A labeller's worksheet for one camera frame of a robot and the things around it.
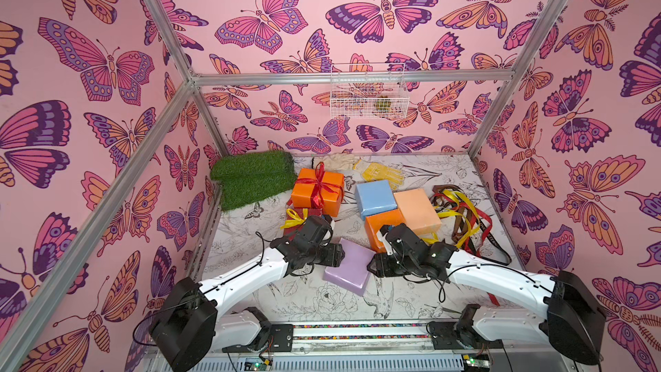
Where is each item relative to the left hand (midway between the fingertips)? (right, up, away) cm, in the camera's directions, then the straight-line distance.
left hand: (340, 252), depth 82 cm
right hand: (+10, -3, -3) cm, 11 cm away
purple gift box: (+4, -5, -5) cm, 8 cm away
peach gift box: (+29, +12, +13) cm, 34 cm away
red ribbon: (-8, +18, +12) cm, 23 cm away
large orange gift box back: (-14, +18, +13) cm, 26 cm away
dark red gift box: (-10, +12, +10) cm, 18 cm away
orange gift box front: (+12, +8, +8) cm, 17 cm away
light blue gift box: (+14, +16, +16) cm, 27 cm away
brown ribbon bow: (+49, +10, +18) cm, 53 cm away
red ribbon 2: (+49, 0, +10) cm, 50 cm away
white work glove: (-1, +32, +35) cm, 47 cm away
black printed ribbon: (+56, 0, +10) cm, 57 cm away
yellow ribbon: (+49, +15, +21) cm, 56 cm away
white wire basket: (+11, +56, +12) cm, 58 cm away
